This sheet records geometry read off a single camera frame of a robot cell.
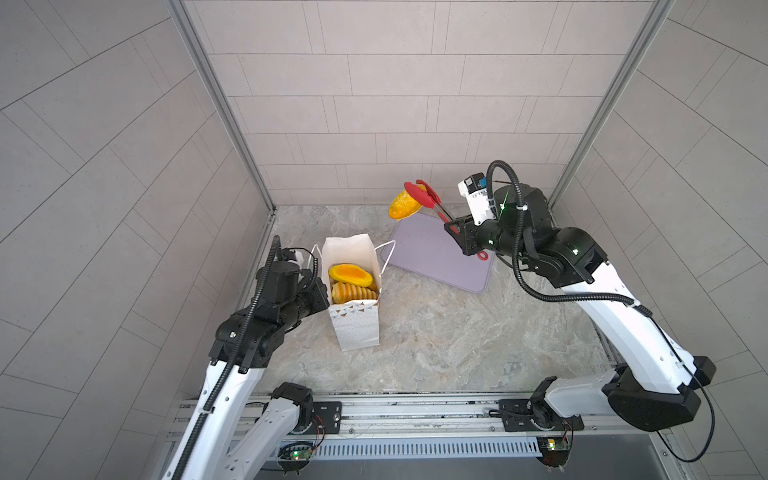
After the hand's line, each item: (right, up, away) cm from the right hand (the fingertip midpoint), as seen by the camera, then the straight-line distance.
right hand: (447, 224), depth 62 cm
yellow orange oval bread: (-23, -13, +17) cm, 32 cm away
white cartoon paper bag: (-20, -24, +9) cm, 33 cm away
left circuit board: (-33, -50, +2) cm, 60 cm away
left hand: (-25, -14, +5) cm, 29 cm away
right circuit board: (+26, -52, +5) cm, 58 cm away
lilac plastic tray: (-3, -6, +40) cm, 40 cm away
